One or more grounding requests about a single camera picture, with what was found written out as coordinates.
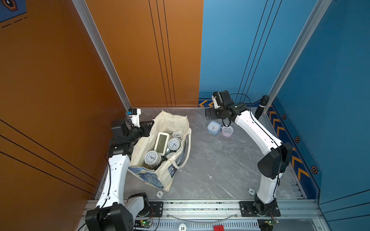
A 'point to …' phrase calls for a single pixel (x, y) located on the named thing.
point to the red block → (218, 228)
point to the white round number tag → (182, 227)
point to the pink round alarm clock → (227, 131)
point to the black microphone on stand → (264, 101)
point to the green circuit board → (140, 223)
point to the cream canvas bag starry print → (145, 143)
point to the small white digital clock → (178, 134)
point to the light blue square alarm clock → (214, 127)
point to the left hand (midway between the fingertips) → (153, 120)
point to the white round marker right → (251, 191)
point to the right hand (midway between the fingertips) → (213, 112)
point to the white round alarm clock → (152, 158)
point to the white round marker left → (159, 194)
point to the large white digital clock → (162, 143)
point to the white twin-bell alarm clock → (175, 144)
